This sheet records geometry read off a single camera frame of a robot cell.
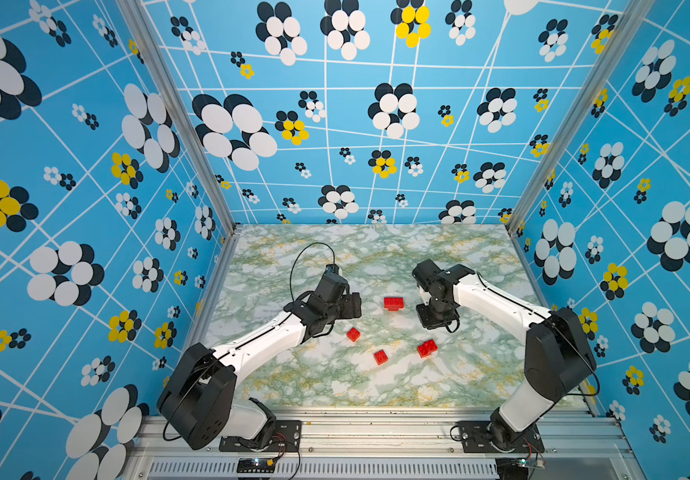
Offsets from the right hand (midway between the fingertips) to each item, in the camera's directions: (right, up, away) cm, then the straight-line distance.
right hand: (433, 322), depth 87 cm
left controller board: (-48, -31, -15) cm, 59 cm away
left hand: (-23, +7, -1) cm, 25 cm away
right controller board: (+13, -29, -19) cm, 37 cm away
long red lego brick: (-11, +4, +7) cm, 14 cm away
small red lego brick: (-16, -9, -2) cm, 19 cm away
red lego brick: (-24, -4, +2) cm, 24 cm away
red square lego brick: (-2, -7, -2) cm, 8 cm away
